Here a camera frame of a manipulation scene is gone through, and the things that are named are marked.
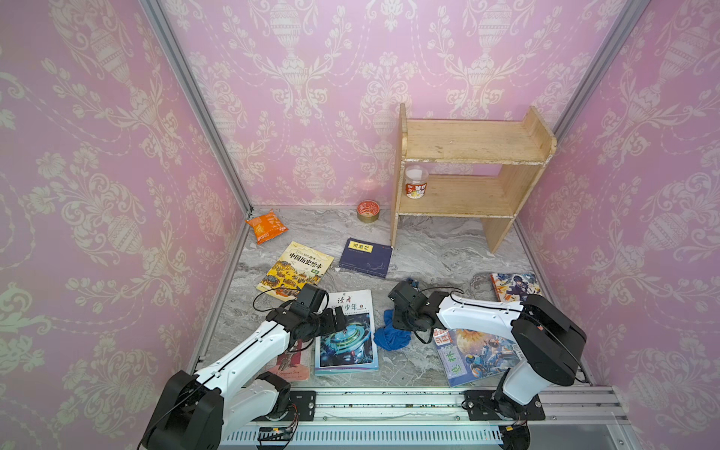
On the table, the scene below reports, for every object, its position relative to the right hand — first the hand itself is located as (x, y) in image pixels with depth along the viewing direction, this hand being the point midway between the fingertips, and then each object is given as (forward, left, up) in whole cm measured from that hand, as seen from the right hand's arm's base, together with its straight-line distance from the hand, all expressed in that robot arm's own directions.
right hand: (396, 322), depth 88 cm
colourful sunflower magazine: (-11, -21, -1) cm, 23 cm away
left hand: (-1, +18, +3) cm, 19 cm away
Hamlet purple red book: (-11, +30, -1) cm, 32 cm away
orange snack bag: (+40, +47, +4) cm, 62 cm away
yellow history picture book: (+23, +34, 0) cm, 41 cm away
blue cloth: (-6, +3, +4) cm, 8 cm away
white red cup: (+38, -9, +27) cm, 47 cm away
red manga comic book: (+10, -41, +1) cm, 43 cm away
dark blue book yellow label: (+25, +8, +1) cm, 27 cm away
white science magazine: (-7, +14, 0) cm, 16 cm away
